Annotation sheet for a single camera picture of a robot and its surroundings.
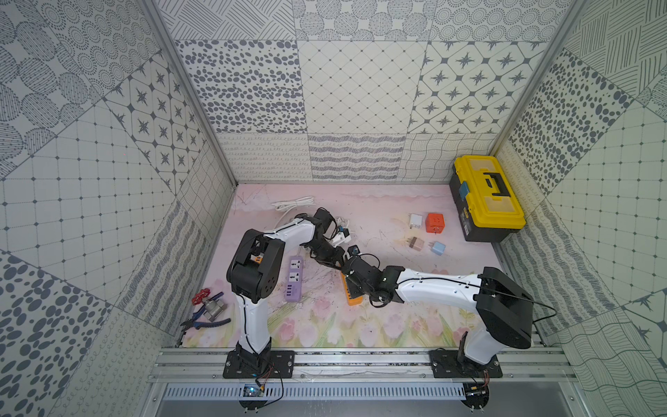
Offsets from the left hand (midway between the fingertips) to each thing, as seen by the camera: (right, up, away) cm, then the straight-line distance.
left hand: (344, 264), depth 91 cm
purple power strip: (-17, -7, -5) cm, 19 cm away
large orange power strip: (-19, +9, -33) cm, 40 cm away
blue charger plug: (+36, +5, +8) cm, 37 cm away
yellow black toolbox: (+51, +21, 0) cm, 55 cm away
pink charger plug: (+28, +6, +8) cm, 30 cm away
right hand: (+4, -4, -5) cm, 8 cm away
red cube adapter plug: (+36, +14, +10) cm, 40 cm away
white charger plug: (+30, +15, +16) cm, 37 cm away
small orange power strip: (+2, -11, -5) cm, 12 cm away
